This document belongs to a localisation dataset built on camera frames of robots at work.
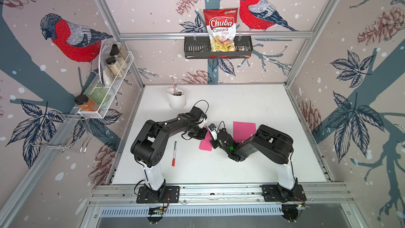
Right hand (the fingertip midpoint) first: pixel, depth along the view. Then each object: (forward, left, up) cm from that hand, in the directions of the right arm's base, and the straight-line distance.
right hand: (210, 131), depth 95 cm
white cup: (+18, +23, +6) cm, 30 cm away
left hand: (-3, +2, +1) cm, 4 cm away
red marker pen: (-19, +20, 0) cm, 27 cm away
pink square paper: (-8, +3, 0) cm, 9 cm away
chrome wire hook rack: (-21, +53, +36) cm, 67 cm away
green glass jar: (-2, +51, +36) cm, 63 cm away
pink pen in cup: (+26, +25, +13) cm, 38 cm away
